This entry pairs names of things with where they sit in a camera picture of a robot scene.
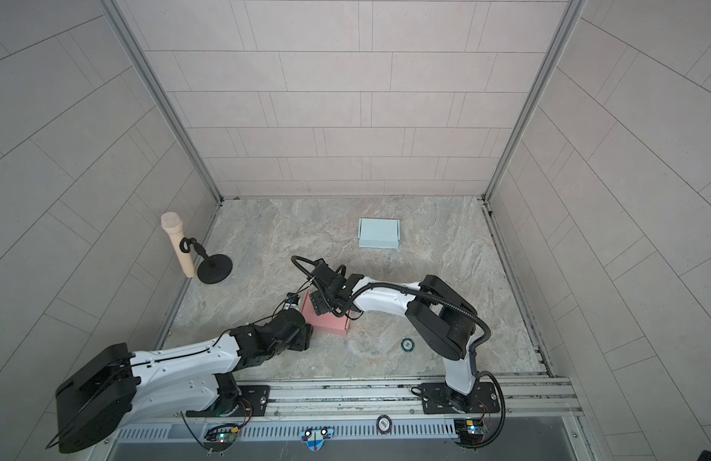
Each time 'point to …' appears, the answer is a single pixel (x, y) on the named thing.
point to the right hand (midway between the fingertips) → (321, 302)
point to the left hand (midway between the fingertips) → (314, 328)
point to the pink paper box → (328, 324)
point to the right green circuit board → (470, 431)
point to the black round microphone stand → (214, 268)
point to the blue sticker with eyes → (315, 437)
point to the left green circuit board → (220, 439)
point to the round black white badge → (383, 424)
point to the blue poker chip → (407, 345)
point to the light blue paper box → (379, 233)
